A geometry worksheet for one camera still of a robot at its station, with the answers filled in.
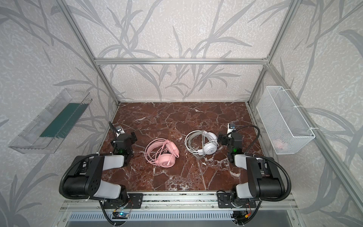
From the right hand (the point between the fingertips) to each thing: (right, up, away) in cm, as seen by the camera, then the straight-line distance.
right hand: (227, 128), depth 94 cm
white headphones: (-13, -8, -8) cm, 17 cm away
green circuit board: (-61, -42, -23) cm, 77 cm away
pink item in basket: (+21, -6, -21) cm, 31 cm away
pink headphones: (-41, -17, -14) cm, 46 cm away
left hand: (-68, 0, -2) cm, 68 cm away
